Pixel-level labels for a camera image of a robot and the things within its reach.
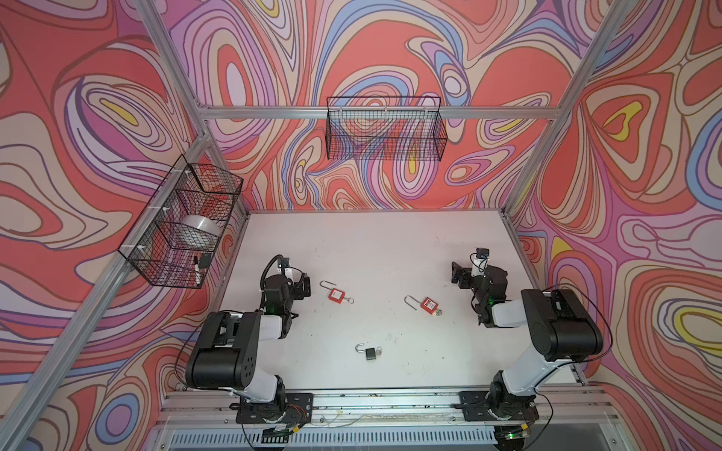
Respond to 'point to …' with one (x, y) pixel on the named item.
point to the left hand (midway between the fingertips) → (295, 272)
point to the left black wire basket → (177, 239)
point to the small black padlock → (370, 353)
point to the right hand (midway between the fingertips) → (466, 267)
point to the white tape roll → (196, 225)
